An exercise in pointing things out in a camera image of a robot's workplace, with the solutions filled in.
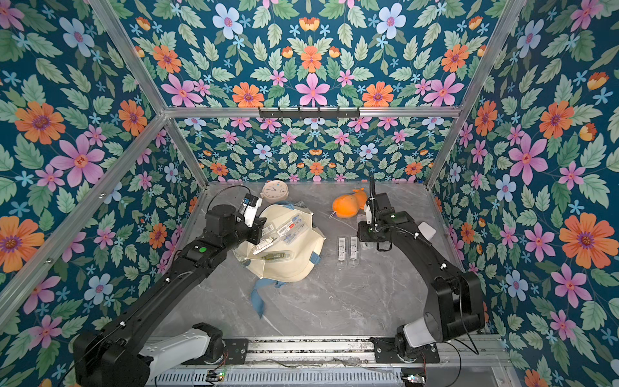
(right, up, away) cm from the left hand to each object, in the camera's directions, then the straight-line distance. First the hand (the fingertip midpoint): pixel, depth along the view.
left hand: (267, 217), depth 77 cm
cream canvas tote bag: (+4, -14, +18) cm, 23 cm away
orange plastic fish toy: (+28, +4, +24) cm, 37 cm away
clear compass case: (+30, -15, +18) cm, 38 cm away
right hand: (+35, -5, +9) cm, 36 cm away
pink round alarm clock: (-6, +11, +37) cm, 39 cm away
